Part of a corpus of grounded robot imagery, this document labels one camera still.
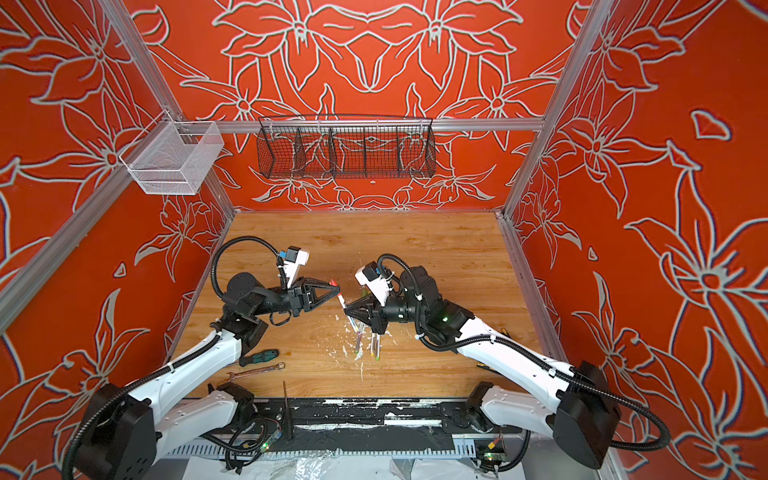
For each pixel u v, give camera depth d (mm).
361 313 648
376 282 602
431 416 741
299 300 611
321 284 646
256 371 798
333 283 645
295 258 623
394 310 608
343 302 657
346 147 987
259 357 812
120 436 394
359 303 647
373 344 850
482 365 799
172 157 921
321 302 642
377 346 844
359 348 850
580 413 385
